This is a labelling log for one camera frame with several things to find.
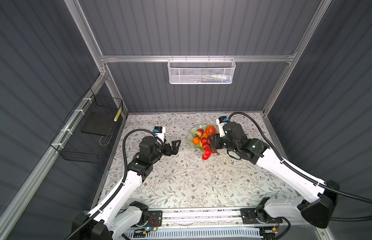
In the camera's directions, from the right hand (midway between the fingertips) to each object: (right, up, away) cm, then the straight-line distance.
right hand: (212, 138), depth 75 cm
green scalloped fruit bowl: (-10, 0, +27) cm, 29 cm away
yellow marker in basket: (-52, +12, +7) cm, 54 cm away
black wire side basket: (-62, 0, -2) cm, 62 cm away
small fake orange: (-7, -3, +26) cm, 27 cm away
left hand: (-20, -2, +3) cm, 21 cm away
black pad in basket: (-56, +7, -1) cm, 57 cm away
